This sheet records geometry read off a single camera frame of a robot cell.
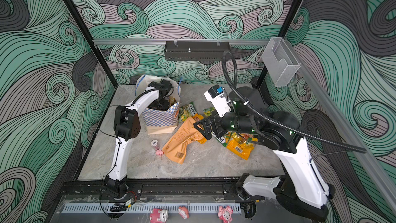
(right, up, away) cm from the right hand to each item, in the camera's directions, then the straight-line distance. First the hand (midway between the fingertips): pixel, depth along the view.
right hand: (205, 120), depth 52 cm
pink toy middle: (-8, -41, +12) cm, 43 cm away
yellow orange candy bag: (-1, -5, +43) cm, 43 cm away
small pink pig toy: (-23, -23, +31) cm, 45 cm away
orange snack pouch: (-14, -18, +31) cm, 38 cm away
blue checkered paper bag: (-25, -6, +32) cm, 41 cm away
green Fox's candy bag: (+5, -2, +49) cm, 49 cm away
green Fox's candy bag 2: (-9, -1, +47) cm, 48 cm away
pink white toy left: (-19, -41, +10) cm, 46 cm away
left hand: (-26, +1, +47) cm, 54 cm away
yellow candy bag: (+23, -19, +33) cm, 45 cm away
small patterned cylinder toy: (-26, -17, +31) cm, 44 cm away
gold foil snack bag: (-19, +6, +51) cm, 55 cm away
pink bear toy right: (+10, -42, +13) cm, 45 cm away
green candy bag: (+14, -17, +36) cm, 42 cm away
